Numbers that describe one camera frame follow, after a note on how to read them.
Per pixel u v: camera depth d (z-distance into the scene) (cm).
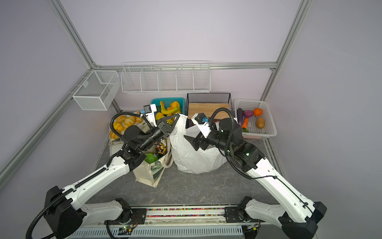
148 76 98
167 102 119
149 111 57
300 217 37
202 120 49
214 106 100
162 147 78
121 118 112
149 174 71
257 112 108
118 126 108
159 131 58
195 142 52
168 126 60
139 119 112
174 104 112
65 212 38
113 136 102
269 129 102
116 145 101
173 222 73
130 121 111
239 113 115
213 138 52
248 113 112
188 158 75
